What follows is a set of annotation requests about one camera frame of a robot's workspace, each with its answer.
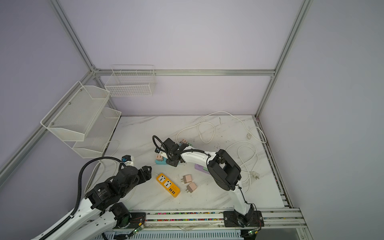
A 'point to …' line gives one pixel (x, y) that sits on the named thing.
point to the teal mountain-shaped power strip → (163, 162)
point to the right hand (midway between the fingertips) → (171, 156)
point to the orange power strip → (168, 185)
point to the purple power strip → (200, 168)
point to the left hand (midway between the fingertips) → (145, 171)
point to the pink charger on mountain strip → (159, 157)
